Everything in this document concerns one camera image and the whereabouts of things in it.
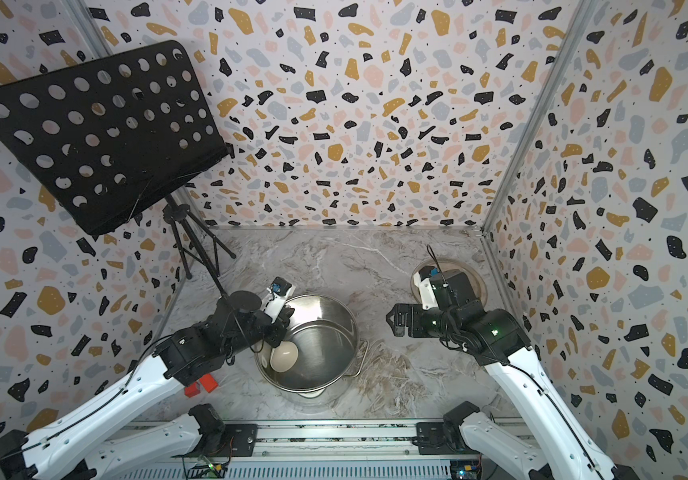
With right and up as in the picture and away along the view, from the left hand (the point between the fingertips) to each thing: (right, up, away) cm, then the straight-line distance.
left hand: (293, 308), depth 72 cm
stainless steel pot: (+6, -10, +15) cm, 19 cm away
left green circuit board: (-20, -39, 0) cm, 44 cm away
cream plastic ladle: (-6, -17, +15) cm, 24 cm away
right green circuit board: (+42, -39, 0) cm, 57 cm away
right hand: (+26, -2, -4) cm, 26 cm away
